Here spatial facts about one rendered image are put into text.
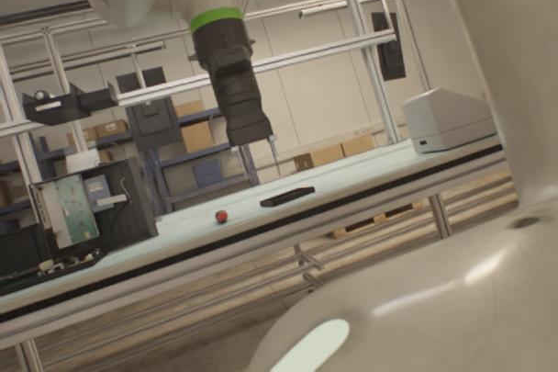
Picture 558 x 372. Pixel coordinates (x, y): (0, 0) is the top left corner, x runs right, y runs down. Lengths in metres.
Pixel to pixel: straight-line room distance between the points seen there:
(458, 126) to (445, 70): 5.63
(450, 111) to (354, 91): 4.77
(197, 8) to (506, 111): 0.50
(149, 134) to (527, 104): 2.70
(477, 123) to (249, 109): 0.59
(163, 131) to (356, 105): 3.49
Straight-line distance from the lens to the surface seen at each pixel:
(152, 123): 2.82
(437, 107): 0.95
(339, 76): 5.66
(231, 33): 0.61
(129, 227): 1.00
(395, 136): 1.85
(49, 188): 1.02
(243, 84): 0.60
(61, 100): 1.40
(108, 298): 0.79
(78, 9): 1.79
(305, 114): 5.35
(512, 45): 0.22
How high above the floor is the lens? 1.10
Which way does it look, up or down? level
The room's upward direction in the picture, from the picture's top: 17 degrees counter-clockwise
